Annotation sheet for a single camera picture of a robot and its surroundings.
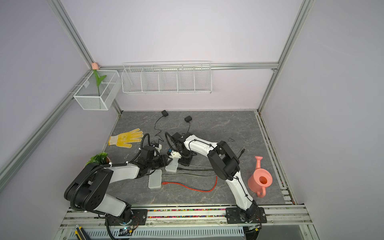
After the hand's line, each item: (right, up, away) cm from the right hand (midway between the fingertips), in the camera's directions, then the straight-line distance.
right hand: (186, 163), depth 93 cm
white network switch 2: (-9, -1, -4) cm, 10 cm away
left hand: (-9, +2, -2) cm, 10 cm away
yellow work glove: (-46, +14, +11) cm, 50 cm away
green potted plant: (-46, +6, -12) cm, 48 cm away
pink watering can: (+39, -4, -18) cm, 43 cm away
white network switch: (-17, -7, -9) cm, 21 cm away
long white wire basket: (-14, +56, +8) cm, 58 cm away
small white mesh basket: (-58, +42, -6) cm, 72 cm away
